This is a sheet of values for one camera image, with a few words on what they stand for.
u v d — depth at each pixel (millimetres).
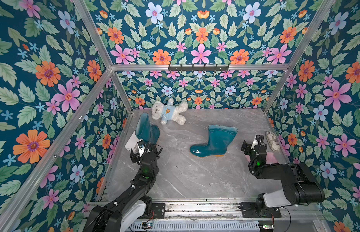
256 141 795
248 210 734
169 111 1086
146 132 876
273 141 978
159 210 737
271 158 898
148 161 625
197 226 766
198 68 930
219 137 794
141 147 675
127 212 532
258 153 690
